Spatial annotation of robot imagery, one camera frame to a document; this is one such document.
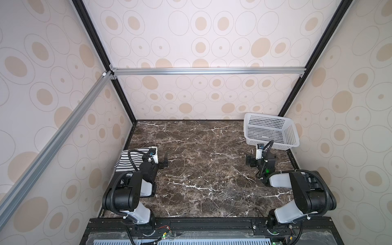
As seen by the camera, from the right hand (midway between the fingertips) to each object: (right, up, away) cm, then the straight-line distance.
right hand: (261, 153), depth 95 cm
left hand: (-60, +3, -5) cm, 61 cm away
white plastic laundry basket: (+5, +16, +11) cm, 20 cm away
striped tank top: (-83, -5, -7) cm, 83 cm away
